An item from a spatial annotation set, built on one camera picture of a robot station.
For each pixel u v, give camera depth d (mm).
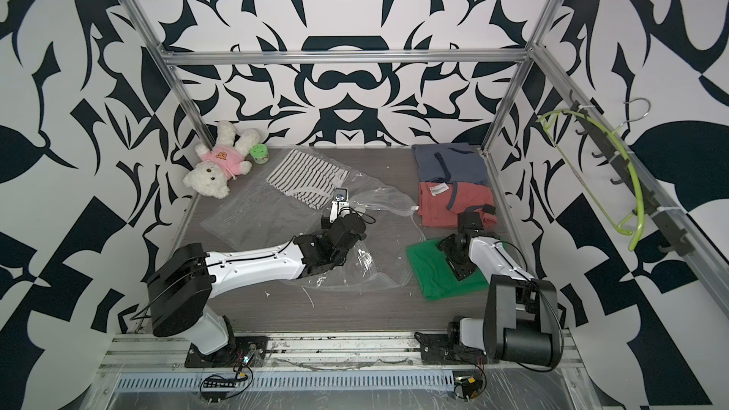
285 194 1048
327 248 622
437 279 845
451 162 1184
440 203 1029
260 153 1124
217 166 1021
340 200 681
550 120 841
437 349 741
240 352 731
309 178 1087
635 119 566
